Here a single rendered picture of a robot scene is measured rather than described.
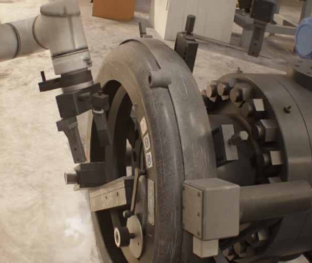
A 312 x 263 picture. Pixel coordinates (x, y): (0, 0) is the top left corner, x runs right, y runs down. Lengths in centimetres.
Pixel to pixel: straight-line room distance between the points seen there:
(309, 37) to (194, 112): 78
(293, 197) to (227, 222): 17
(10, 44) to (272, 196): 65
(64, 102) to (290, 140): 58
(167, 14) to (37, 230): 337
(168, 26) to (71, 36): 406
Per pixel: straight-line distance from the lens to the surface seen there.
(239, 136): 100
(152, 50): 121
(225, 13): 528
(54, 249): 206
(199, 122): 108
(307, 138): 134
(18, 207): 228
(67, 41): 108
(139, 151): 155
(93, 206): 156
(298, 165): 130
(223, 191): 96
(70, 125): 105
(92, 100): 110
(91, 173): 149
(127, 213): 120
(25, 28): 116
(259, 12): 112
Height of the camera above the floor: 132
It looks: 26 degrees down
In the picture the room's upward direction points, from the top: 8 degrees clockwise
